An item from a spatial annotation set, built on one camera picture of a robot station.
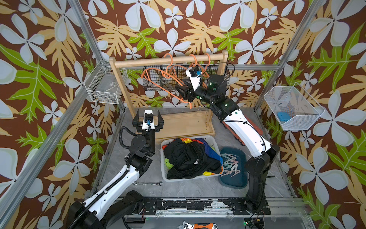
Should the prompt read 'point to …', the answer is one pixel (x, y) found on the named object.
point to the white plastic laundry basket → (211, 140)
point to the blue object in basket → (283, 116)
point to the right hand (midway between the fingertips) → (179, 83)
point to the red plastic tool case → (256, 127)
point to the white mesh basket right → (294, 108)
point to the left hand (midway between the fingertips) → (146, 110)
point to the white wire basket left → (103, 86)
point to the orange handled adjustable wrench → (197, 225)
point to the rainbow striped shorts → (209, 149)
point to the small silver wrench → (158, 183)
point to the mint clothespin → (226, 162)
